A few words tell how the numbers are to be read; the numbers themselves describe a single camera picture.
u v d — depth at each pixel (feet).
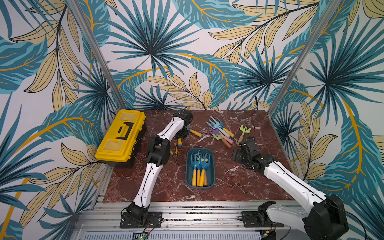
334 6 2.23
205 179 2.79
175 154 3.12
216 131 3.50
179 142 3.29
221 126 3.60
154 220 2.37
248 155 2.06
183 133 3.04
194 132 3.50
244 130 3.58
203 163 2.93
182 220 2.45
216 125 3.60
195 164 2.91
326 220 1.31
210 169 2.93
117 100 3.60
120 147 2.63
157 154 2.16
